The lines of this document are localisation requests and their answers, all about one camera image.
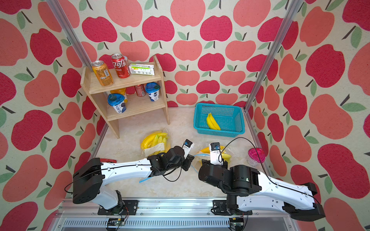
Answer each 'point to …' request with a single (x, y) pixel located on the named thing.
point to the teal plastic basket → (218, 120)
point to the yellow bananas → (211, 122)
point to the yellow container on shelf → (122, 91)
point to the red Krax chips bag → (108, 160)
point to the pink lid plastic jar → (256, 154)
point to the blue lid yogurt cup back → (152, 89)
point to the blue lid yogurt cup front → (117, 101)
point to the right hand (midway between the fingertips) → (205, 164)
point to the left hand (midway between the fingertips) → (195, 162)
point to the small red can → (140, 90)
